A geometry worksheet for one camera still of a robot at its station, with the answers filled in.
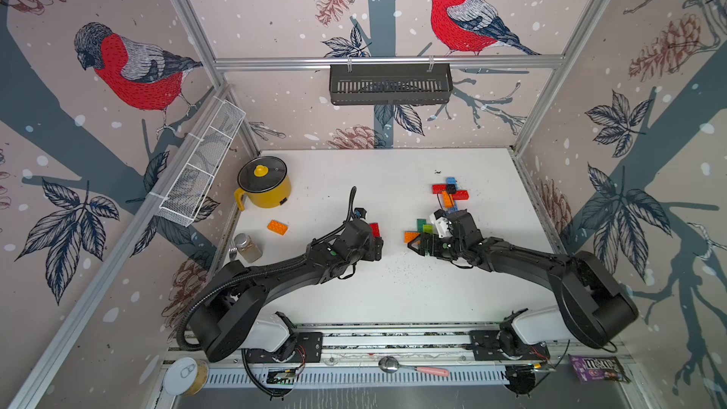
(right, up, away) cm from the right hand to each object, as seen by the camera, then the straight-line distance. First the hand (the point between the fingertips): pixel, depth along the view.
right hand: (418, 243), depth 89 cm
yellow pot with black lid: (-53, +19, +9) cm, 57 cm away
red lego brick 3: (-14, +3, +9) cm, 17 cm away
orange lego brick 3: (-48, +3, +9) cm, 49 cm away
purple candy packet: (+41, -26, -20) cm, 53 cm away
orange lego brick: (+13, +13, +11) cm, 21 cm away
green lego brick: (+2, +5, +7) cm, 9 cm away
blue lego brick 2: (+16, +9, +15) cm, 24 cm away
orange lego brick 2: (-2, 0, +9) cm, 9 cm away
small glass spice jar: (-53, 0, -5) cm, 53 cm away
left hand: (-13, +2, -2) cm, 13 cm away
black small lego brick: (+15, +17, +15) cm, 27 cm away
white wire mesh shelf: (-72, +15, -5) cm, 73 cm away
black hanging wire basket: (-8, +56, +15) cm, 59 cm away
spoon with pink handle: (-10, -28, -16) cm, 34 cm away
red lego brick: (+10, +17, +15) cm, 25 cm away
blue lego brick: (+16, +20, +18) cm, 31 cm away
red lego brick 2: (+19, +14, +15) cm, 28 cm away
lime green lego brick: (+4, +4, +5) cm, 7 cm away
